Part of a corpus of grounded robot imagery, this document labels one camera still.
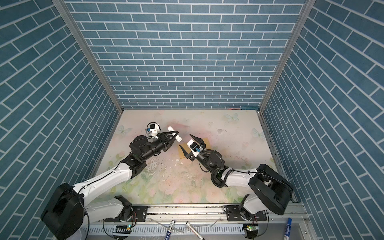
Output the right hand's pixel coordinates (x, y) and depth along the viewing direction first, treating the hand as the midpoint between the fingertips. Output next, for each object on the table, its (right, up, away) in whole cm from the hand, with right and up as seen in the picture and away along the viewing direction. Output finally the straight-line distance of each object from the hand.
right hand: (185, 138), depth 74 cm
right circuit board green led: (+33, -46, -1) cm, 57 cm away
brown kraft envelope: (+1, -4, -4) cm, 6 cm away
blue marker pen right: (+48, -44, -6) cm, 65 cm away
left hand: (-3, +2, -2) cm, 4 cm away
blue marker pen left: (-7, -43, -7) cm, 44 cm away
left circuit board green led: (-30, -45, -2) cm, 54 cm away
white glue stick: (-3, 0, -2) cm, 4 cm away
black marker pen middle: (+5, -42, -5) cm, 43 cm away
